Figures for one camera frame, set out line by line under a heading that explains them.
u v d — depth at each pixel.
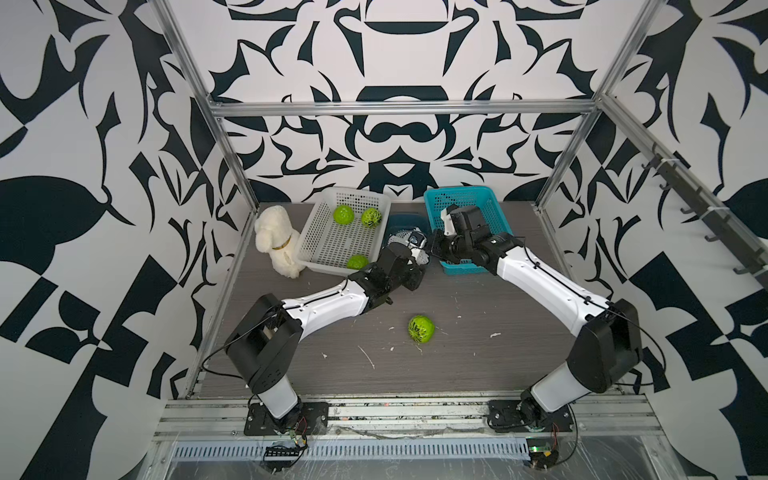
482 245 0.60
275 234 0.87
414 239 0.74
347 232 1.11
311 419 0.74
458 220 0.65
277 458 0.72
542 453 0.71
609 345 0.43
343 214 1.08
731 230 0.55
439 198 1.23
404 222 1.01
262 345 0.45
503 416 0.74
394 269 0.65
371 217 1.08
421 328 0.82
